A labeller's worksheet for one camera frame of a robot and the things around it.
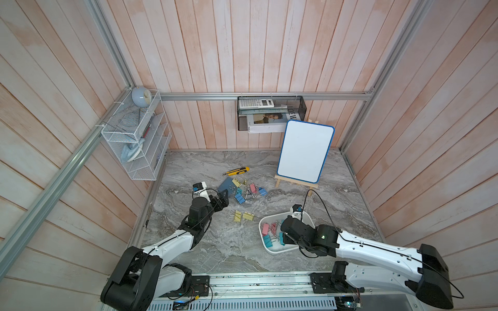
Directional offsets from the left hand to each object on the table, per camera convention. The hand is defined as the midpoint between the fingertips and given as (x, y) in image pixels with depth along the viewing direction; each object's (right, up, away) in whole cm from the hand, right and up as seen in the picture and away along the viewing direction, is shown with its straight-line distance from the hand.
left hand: (221, 194), depth 87 cm
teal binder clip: (+21, -20, -4) cm, 29 cm away
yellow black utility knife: (+6, +10, +20) cm, 24 cm away
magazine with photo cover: (+24, +34, +6) cm, 42 cm away
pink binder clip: (+20, -15, -2) cm, 25 cm away
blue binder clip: (+20, 0, +11) cm, 23 cm away
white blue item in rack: (-38, +20, -6) cm, 43 cm away
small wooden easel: (+41, +4, +8) cm, 42 cm away
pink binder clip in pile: (+15, +1, +13) cm, 20 cm away
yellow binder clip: (+6, +4, +15) cm, 17 cm away
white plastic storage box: (+23, -18, -4) cm, 29 cm away
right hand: (+27, -14, -7) cm, 31 cm away
